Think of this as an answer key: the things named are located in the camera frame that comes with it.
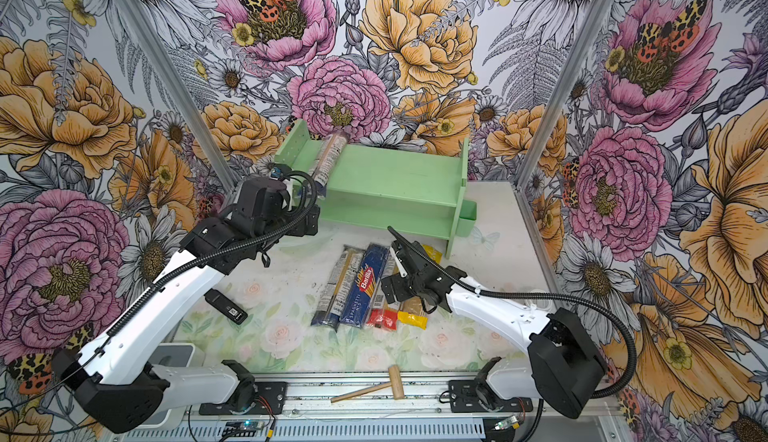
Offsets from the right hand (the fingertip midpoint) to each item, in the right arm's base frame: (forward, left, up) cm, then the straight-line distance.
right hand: (400, 291), depth 84 cm
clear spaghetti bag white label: (+4, +18, -5) cm, 19 cm away
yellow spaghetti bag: (-4, -3, -5) cm, 7 cm away
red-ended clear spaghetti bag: (-4, +5, -5) cm, 8 cm away
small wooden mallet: (-21, +2, -7) cm, 22 cm away
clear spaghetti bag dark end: (+29, +20, +22) cm, 42 cm away
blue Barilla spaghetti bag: (+4, +10, -4) cm, 12 cm away
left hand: (+8, +24, +23) cm, 34 cm away
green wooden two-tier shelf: (+21, -1, +19) cm, 28 cm away
